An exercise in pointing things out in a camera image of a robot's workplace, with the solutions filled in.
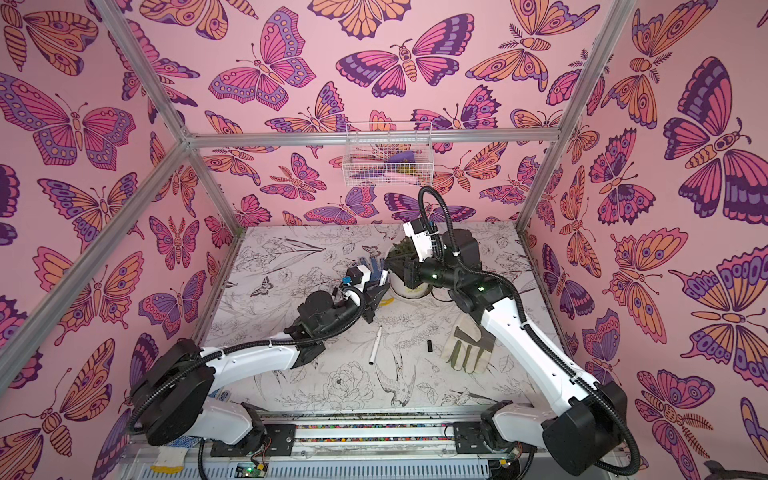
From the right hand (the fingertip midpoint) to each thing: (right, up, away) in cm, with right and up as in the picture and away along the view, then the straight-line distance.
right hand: (388, 258), depth 69 cm
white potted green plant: (+4, +2, +20) cm, 21 cm away
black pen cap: (+12, -26, +20) cm, 36 cm away
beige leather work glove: (+24, -26, +19) cm, 40 cm away
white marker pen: (-5, -28, +18) cm, 33 cm away
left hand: (0, -5, +4) cm, 7 cm away
